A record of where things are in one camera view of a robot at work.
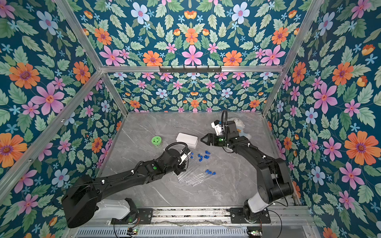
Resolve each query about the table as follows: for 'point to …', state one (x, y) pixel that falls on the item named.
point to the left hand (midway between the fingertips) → (186, 159)
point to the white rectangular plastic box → (191, 141)
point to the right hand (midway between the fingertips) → (209, 137)
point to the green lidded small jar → (157, 141)
